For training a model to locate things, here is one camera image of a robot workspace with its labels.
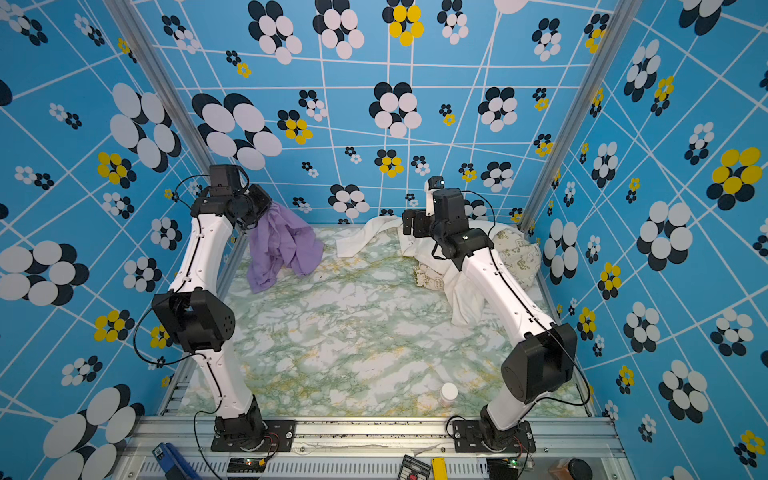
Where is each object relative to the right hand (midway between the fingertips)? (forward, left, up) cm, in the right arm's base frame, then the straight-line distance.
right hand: (421, 213), depth 81 cm
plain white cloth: (+22, +11, -31) cm, 40 cm away
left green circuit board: (-54, +44, -33) cm, 77 cm away
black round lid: (-55, -31, -23) cm, 67 cm away
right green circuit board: (-54, -18, -32) cm, 65 cm away
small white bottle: (-39, -6, -25) cm, 47 cm away
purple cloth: (+4, +45, -15) cm, 47 cm away
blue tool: (-55, +58, -27) cm, 84 cm away
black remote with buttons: (-55, +3, -30) cm, 62 cm away
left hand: (+9, +44, 0) cm, 45 cm away
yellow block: (-54, -3, -30) cm, 62 cm away
